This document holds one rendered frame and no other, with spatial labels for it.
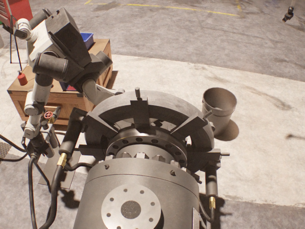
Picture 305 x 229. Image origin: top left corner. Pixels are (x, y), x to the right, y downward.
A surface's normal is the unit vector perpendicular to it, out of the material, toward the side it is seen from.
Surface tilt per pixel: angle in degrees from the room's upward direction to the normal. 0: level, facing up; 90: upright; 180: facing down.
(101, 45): 0
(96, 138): 90
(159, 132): 16
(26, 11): 90
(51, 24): 27
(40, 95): 99
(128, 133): 23
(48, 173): 0
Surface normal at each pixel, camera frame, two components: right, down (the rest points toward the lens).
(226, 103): -0.75, 0.43
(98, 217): -0.43, -0.66
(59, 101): -0.10, 0.71
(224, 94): -0.50, 0.57
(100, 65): 0.63, 0.55
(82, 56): 0.44, 0.71
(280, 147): 0.00, -0.70
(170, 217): 0.48, -0.58
